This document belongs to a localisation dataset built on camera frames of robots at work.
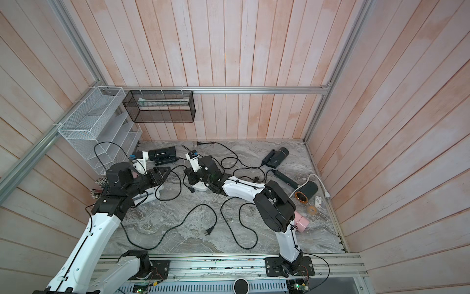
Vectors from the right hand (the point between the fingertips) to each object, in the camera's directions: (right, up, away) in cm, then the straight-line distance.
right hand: (184, 171), depth 86 cm
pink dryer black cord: (+27, -24, +2) cm, 36 cm away
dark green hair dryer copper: (+59, -10, +4) cm, 60 cm away
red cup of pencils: (-38, -6, -4) cm, 38 cm away
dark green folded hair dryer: (+48, +6, +21) cm, 53 cm away
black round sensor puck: (+26, -41, -20) cm, 53 cm away
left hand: (-4, 0, -11) cm, 12 cm away
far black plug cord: (+2, +16, +33) cm, 36 cm away
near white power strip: (+6, -9, +9) cm, 14 cm away
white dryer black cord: (+12, -28, -3) cm, 31 cm away
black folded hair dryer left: (-20, +8, +26) cm, 34 cm away
